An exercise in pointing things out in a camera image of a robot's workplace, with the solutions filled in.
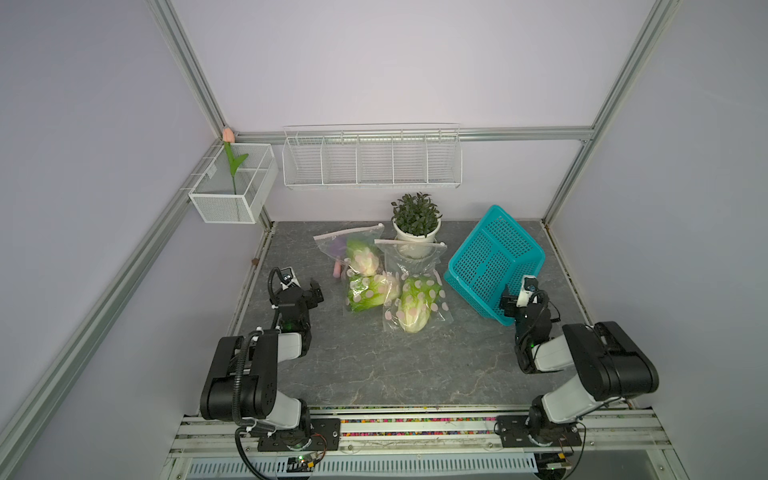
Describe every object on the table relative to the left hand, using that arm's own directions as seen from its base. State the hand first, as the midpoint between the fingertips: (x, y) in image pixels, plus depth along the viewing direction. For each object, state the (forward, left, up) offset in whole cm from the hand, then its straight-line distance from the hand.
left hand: (299, 284), depth 92 cm
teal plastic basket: (+13, -69, -6) cm, 70 cm away
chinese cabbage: (-5, -22, +1) cm, 22 cm away
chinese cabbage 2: (+5, -20, +5) cm, 21 cm away
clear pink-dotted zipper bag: (+13, -10, +3) cm, 17 cm away
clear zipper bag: (+12, -34, -6) cm, 36 cm away
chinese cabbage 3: (-6, -36, 0) cm, 37 cm away
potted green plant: (+18, -38, +8) cm, 43 cm away
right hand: (-6, -69, 0) cm, 69 cm away
